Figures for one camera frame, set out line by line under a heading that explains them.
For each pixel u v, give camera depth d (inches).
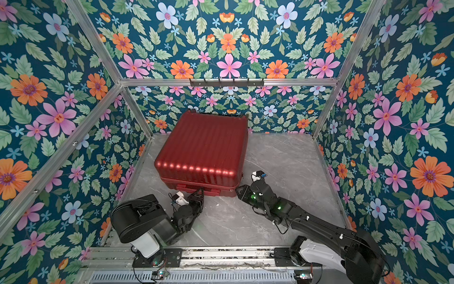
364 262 15.5
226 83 36.3
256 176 28.9
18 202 19.7
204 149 31.8
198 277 30.2
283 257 27.9
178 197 31.3
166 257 28.9
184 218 25.5
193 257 29.5
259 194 22.5
